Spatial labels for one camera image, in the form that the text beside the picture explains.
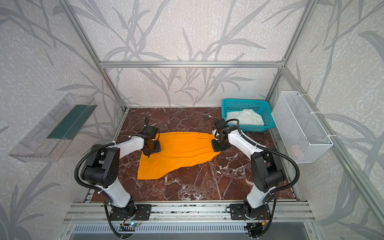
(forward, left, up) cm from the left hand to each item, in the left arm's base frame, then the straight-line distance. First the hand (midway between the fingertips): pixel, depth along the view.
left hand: (158, 144), depth 97 cm
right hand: (-2, -38, +6) cm, 38 cm away
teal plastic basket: (+32, -74, +6) cm, 81 cm away
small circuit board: (-43, +4, 0) cm, 43 cm away
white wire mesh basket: (-15, -71, +35) cm, 80 cm away
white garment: (+24, -62, +1) cm, 66 cm away
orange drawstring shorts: (-4, -13, +1) cm, 13 cm away
